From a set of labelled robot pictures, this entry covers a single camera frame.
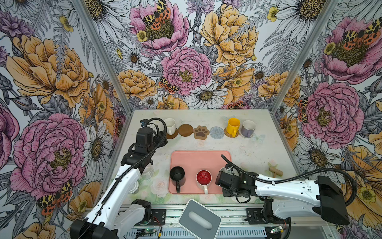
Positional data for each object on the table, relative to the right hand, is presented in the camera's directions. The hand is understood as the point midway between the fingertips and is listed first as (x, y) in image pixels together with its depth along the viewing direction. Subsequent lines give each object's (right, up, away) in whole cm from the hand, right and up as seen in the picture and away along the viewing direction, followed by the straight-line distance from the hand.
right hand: (229, 195), depth 77 cm
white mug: (-33, +34, +22) cm, 52 cm away
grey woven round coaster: (-2, +30, +31) cm, 43 cm away
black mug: (-27, +7, +8) cm, 29 cm away
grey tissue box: (-15, -10, -5) cm, 19 cm away
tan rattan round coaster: (+7, +28, +29) cm, 41 cm away
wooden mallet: (+30, +8, +11) cm, 33 cm away
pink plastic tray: (-17, +13, +17) cm, 28 cm away
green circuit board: (-39, -14, -6) cm, 42 cm away
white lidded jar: (-48, +3, -1) cm, 48 cm away
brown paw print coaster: (-13, +30, +32) cm, 45 cm away
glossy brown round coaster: (-32, +28, +28) cm, 51 cm away
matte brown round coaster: (-24, +32, +32) cm, 51 cm away
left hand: (-36, +28, +2) cm, 46 cm away
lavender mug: (+19, +33, +27) cm, 47 cm away
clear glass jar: (-43, +10, +5) cm, 44 cm away
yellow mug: (+8, +35, +25) cm, 43 cm away
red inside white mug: (-12, +6, +8) cm, 16 cm away
